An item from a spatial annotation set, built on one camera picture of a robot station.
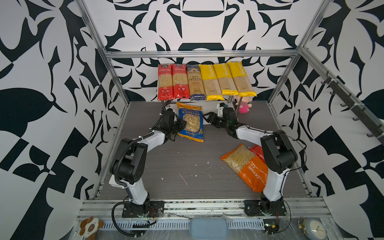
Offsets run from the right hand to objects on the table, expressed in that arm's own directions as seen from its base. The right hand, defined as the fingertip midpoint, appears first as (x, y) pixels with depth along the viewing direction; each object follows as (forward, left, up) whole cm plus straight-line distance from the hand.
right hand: (205, 115), depth 93 cm
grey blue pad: (-55, +1, -14) cm, 57 cm away
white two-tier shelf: (+15, -3, -8) cm, 17 cm away
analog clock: (-56, -44, -12) cm, 72 cm away
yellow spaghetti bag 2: (+3, -11, +21) cm, 24 cm away
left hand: (-1, +11, -1) cm, 12 cm away
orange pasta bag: (-28, -24, -12) cm, 39 cm away
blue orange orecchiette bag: (+4, +8, -4) cm, 10 cm away
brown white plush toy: (-54, +54, -10) cm, 77 cm away
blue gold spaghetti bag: (+1, +5, +22) cm, 22 cm away
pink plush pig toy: (+17, -30, -10) cm, 35 cm away
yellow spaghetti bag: (0, -3, +21) cm, 21 cm away
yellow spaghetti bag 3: (+4, -19, +21) cm, 28 cm away
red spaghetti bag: (+6, +14, +22) cm, 26 cm away
